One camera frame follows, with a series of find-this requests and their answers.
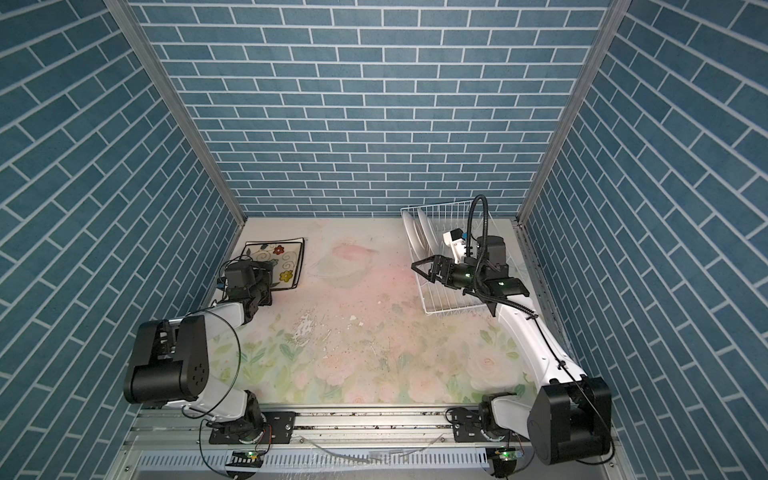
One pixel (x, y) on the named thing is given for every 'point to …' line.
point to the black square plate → (289, 255)
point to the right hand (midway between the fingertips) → (426, 271)
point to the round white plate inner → (429, 232)
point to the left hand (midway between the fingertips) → (279, 268)
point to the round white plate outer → (412, 232)
